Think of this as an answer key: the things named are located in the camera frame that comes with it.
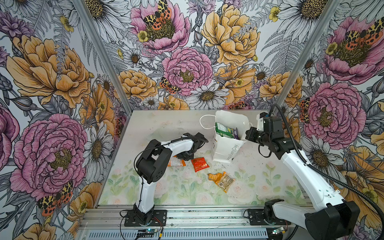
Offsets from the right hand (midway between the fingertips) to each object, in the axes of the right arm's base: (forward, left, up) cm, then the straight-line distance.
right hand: (245, 136), depth 79 cm
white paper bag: (-4, +11, -5) cm, 13 cm away
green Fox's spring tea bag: (+7, +10, -4) cm, 13 cm away
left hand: (-1, +35, -20) cm, 41 cm away
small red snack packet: (-5, +24, -21) cm, 32 cm away
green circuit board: (-37, +48, -22) cm, 65 cm away
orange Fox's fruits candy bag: (-3, +38, -20) cm, 43 cm away
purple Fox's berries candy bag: (+8, +1, -10) cm, 13 cm away
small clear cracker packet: (-16, +10, -22) cm, 28 cm away
